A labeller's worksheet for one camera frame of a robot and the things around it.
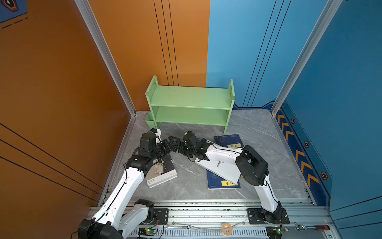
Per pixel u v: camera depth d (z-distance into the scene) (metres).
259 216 0.72
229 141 1.02
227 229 0.71
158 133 0.72
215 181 0.83
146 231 0.71
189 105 0.88
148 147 0.58
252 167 0.53
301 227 0.68
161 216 0.74
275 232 0.71
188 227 0.71
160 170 0.85
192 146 0.72
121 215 0.44
